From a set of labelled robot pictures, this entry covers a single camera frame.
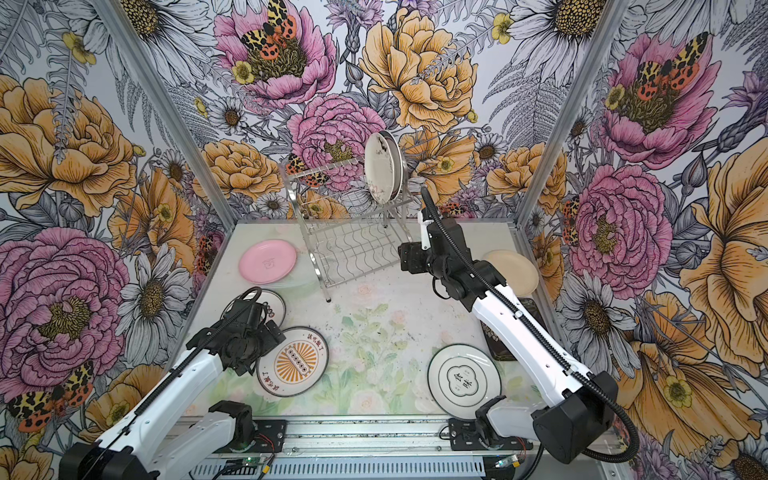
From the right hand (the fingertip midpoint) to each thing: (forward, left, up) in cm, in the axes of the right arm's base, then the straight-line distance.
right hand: (413, 256), depth 76 cm
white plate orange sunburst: (-16, +34, -27) cm, 46 cm away
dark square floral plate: (-11, -24, -28) cm, 39 cm away
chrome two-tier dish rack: (+8, +18, +4) cm, 20 cm away
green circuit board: (-38, +40, -27) cm, 62 cm away
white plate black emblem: (-21, -13, -28) cm, 37 cm away
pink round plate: (+21, +50, -26) cm, 60 cm away
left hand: (-15, +40, -22) cm, 48 cm away
